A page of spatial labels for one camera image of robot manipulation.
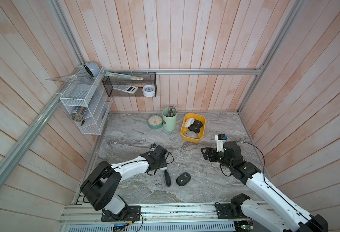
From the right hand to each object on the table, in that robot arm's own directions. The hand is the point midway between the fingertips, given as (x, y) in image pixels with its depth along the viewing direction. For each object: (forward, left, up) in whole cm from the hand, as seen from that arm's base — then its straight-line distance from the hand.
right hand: (205, 148), depth 80 cm
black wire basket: (+48, +35, +15) cm, 61 cm away
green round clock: (+30, +32, -13) cm, 46 cm away
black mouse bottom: (-13, +12, -14) cm, 22 cm away
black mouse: (+30, -1, -14) cm, 33 cm away
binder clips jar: (+9, +70, +16) cm, 73 cm away
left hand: (-4, +26, -14) cm, 30 cm away
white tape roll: (+35, +35, +14) cm, 51 cm away
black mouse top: (+25, +2, -14) cm, 28 cm away
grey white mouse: (+18, +5, -11) cm, 22 cm away
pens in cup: (+29, +19, +2) cm, 35 cm away
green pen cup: (+25, +21, -8) cm, 34 cm away
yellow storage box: (+18, -2, -13) cm, 22 cm away
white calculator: (+39, +51, +12) cm, 65 cm away
